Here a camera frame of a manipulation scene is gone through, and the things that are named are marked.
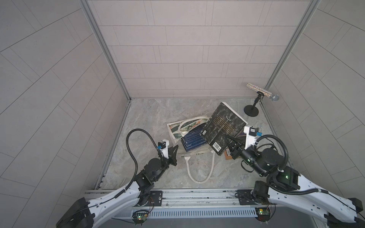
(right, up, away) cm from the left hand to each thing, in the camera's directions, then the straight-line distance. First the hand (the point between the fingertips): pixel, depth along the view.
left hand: (180, 145), depth 77 cm
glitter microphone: (+55, +30, +12) cm, 64 cm away
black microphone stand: (+53, +19, +30) cm, 64 cm away
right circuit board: (+41, -31, -9) cm, 52 cm away
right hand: (+20, +8, -16) cm, 27 cm away
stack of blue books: (+8, +2, +8) cm, 11 cm away
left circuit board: (-18, -29, -13) cm, 36 cm away
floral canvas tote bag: (-2, +9, +2) cm, 9 cm away
